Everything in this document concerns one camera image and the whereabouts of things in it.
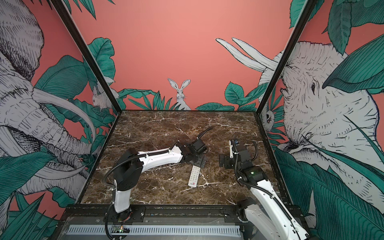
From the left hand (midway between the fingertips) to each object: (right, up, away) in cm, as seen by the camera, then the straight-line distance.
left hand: (200, 159), depth 87 cm
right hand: (+14, +5, -8) cm, 17 cm away
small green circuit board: (-39, -30, -17) cm, 52 cm away
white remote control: (-3, -10, -1) cm, 10 cm away
